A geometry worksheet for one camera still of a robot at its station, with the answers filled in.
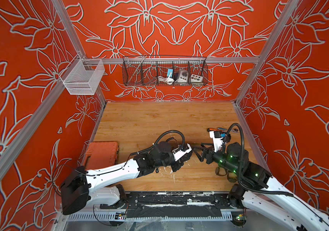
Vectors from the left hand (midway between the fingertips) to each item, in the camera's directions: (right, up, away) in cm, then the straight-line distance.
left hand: (189, 156), depth 70 cm
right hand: (+2, +5, -3) cm, 6 cm away
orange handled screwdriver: (+22, +10, +30) cm, 39 cm away
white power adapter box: (0, +46, +21) cm, 50 cm away
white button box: (+9, +44, +23) cm, 50 cm away
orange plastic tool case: (-51, -4, +17) cm, 54 cm away
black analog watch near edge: (+20, -11, +10) cm, 25 cm away
